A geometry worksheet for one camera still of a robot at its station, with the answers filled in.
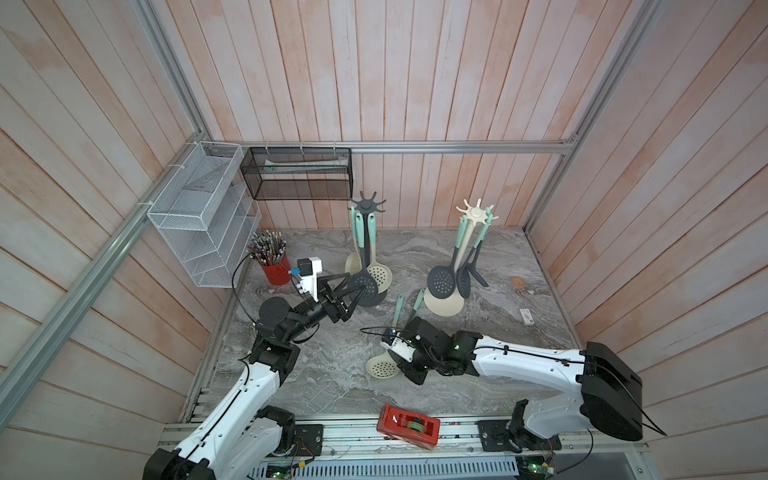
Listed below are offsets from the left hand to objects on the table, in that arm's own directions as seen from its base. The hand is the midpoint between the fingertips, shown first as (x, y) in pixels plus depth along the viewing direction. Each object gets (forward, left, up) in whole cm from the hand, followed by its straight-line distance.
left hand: (358, 286), depth 68 cm
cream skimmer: (+15, -6, -16) cm, 23 cm away
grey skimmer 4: (+13, -24, -17) cm, 32 cm away
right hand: (-9, -11, -24) cm, 28 cm away
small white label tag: (+8, -53, -28) cm, 61 cm away
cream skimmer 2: (+21, +3, -16) cm, 26 cm away
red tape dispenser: (-26, -14, -23) cm, 37 cm away
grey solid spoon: (+9, -2, -18) cm, 20 cm away
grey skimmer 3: (+11, -29, -11) cm, 33 cm away
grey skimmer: (+12, -18, -28) cm, 36 cm away
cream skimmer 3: (-9, -7, -28) cm, 30 cm away
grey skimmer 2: (+13, -32, -10) cm, 36 cm away
